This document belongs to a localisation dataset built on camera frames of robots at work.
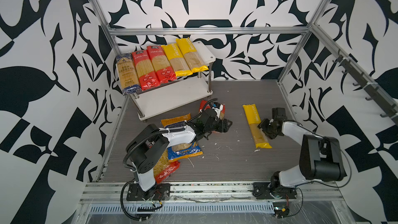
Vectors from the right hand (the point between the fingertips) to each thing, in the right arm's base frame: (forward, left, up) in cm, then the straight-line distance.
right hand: (260, 125), depth 94 cm
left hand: (-1, +21, +11) cm, 23 cm away
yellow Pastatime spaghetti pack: (+4, +3, 0) cm, 5 cm away
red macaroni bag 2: (+21, +33, -5) cm, 39 cm away
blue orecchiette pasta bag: (-16, +47, +2) cm, 50 cm away
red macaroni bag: (-24, +54, +3) cm, 59 cm away
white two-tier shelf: (+21, +61, +1) cm, 64 cm away
